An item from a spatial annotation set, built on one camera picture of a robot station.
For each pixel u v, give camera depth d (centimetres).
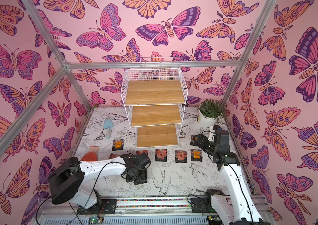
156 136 101
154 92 72
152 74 97
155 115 82
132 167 61
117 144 97
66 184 43
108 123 109
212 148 64
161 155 92
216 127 70
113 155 92
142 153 95
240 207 40
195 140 75
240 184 45
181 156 92
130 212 73
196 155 92
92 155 92
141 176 75
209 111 93
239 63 92
